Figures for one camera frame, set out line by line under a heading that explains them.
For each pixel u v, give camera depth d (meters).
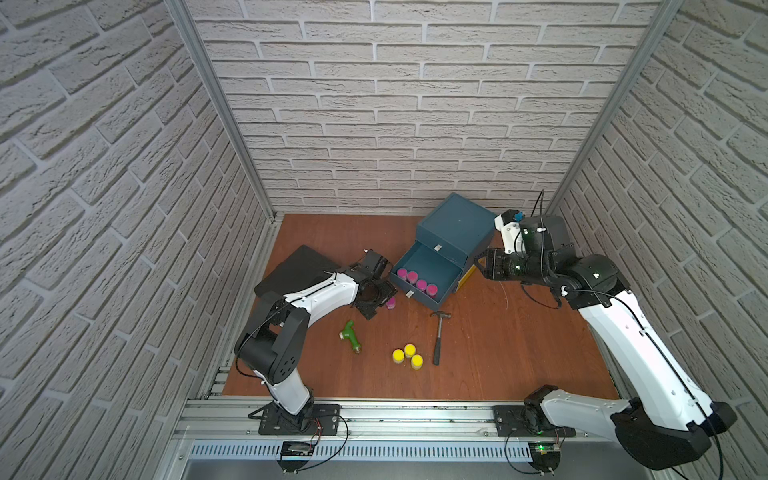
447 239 0.83
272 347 0.45
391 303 0.92
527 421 0.67
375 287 0.79
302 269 1.00
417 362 0.81
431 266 0.88
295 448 0.70
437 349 0.85
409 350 0.83
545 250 0.47
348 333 0.87
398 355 0.83
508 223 0.58
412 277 0.90
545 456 0.71
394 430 0.74
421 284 0.88
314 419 0.72
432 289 0.87
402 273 0.90
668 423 0.38
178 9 0.68
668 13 0.69
